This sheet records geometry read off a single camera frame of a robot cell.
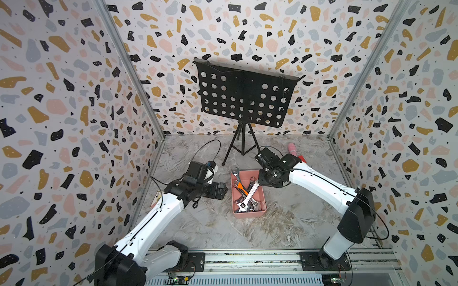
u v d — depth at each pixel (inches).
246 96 29.6
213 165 28.3
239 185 35.4
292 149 44.3
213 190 27.1
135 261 15.2
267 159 24.8
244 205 34.1
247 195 34.5
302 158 42.7
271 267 28.8
